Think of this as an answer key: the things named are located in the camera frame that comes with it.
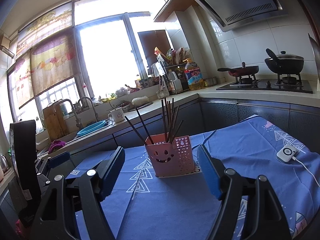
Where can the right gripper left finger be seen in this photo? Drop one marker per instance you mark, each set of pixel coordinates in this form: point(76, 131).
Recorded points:
point(56, 215)

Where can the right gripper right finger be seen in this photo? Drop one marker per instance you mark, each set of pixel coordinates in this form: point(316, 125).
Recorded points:
point(264, 218)

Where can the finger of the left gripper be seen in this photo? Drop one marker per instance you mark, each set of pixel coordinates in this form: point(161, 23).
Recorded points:
point(56, 161)

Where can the brown wooden chopstick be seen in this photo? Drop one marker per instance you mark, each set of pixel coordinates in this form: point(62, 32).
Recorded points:
point(168, 111)
point(146, 130)
point(135, 130)
point(164, 120)
point(175, 126)
point(172, 108)

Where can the steel kitchen faucet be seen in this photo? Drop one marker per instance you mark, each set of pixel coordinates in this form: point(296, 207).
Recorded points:
point(77, 118)

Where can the dark lower kitchen cabinets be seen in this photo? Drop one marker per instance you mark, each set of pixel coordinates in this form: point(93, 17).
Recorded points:
point(208, 114)

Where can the magenta cloth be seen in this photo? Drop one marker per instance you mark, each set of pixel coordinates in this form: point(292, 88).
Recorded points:
point(56, 145)

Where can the wooden cutting board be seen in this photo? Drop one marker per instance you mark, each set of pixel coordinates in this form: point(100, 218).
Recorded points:
point(54, 122)

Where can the blue patterned tablecloth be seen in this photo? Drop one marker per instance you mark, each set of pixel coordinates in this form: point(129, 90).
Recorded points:
point(143, 206)

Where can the blue plastic basin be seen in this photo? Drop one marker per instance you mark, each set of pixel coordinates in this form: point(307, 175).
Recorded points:
point(91, 128)

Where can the white small device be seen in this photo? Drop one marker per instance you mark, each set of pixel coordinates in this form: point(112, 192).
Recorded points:
point(286, 153)

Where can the patterned window blind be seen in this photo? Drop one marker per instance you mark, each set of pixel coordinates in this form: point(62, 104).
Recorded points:
point(49, 63)

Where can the white mug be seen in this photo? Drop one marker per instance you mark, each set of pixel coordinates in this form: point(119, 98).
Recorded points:
point(116, 115)

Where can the pink plastic utensil holder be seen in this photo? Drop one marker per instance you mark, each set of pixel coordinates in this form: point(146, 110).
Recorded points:
point(170, 159)

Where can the white bag on counter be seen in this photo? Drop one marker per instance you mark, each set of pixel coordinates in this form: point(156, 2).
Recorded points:
point(137, 102)

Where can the black gas stove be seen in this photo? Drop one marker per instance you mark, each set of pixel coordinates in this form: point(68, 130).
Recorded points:
point(270, 85)

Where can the red frying pan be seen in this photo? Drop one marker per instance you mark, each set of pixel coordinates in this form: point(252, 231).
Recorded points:
point(244, 70)

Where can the white jug bottle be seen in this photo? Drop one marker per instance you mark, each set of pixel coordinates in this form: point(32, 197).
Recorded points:
point(177, 86)

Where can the yellow cooking oil bottle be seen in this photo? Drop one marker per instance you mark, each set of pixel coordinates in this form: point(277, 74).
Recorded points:
point(193, 75)

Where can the black spice rack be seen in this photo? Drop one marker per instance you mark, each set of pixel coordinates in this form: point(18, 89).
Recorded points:
point(179, 70)

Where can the black wok with lid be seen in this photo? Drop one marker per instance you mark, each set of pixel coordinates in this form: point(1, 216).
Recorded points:
point(283, 63)

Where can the steel pot lid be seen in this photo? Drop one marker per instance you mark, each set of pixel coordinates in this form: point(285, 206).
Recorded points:
point(316, 52)

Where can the steel range hood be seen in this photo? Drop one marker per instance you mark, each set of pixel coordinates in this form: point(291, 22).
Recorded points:
point(231, 14)

